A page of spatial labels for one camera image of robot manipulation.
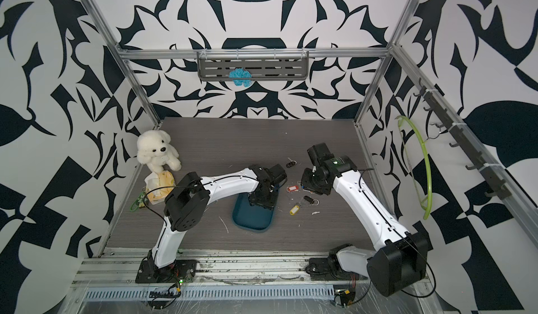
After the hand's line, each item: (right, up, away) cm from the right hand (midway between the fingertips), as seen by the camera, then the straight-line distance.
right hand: (306, 182), depth 80 cm
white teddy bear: (-61, +12, +8) cm, 62 cm away
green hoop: (+35, +10, -13) cm, 39 cm away
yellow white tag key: (-3, -13, +9) cm, 16 cm away
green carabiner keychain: (-70, -12, +9) cm, 72 cm away
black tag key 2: (+5, -11, +11) cm, 16 cm away
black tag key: (-2, +5, +25) cm, 26 cm away
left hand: (-14, -10, +10) cm, 20 cm away
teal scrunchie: (-26, +44, +11) cm, 53 cm away
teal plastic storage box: (-20, -15, +3) cm, 25 cm away
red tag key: (-2, -5, +14) cm, 16 cm away
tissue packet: (-62, -1, +12) cm, 63 cm away
